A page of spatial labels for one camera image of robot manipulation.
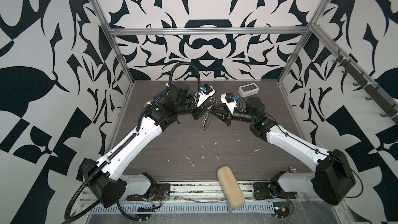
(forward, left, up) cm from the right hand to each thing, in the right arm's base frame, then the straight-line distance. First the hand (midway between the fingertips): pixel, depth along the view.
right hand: (212, 109), depth 71 cm
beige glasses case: (-27, -7, -24) cm, 37 cm away
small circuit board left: (-34, +32, -30) cm, 56 cm away
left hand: (+2, +1, +5) cm, 6 cm away
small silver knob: (-19, -40, -27) cm, 52 cm away
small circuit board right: (-35, -30, -30) cm, 55 cm away
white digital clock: (+32, -27, -24) cm, 48 cm away
